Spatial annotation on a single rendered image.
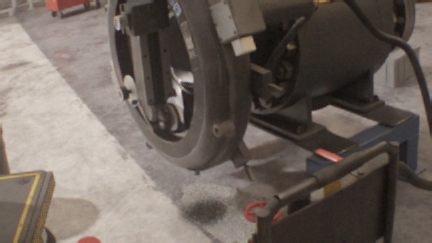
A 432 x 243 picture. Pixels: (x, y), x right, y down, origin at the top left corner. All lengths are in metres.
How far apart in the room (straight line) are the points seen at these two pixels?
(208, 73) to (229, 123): 0.15
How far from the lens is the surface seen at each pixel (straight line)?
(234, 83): 1.39
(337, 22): 1.76
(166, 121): 1.79
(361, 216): 1.14
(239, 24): 1.28
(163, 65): 1.73
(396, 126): 1.95
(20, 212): 1.53
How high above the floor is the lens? 1.03
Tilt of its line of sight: 23 degrees down
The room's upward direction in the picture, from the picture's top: 6 degrees counter-clockwise
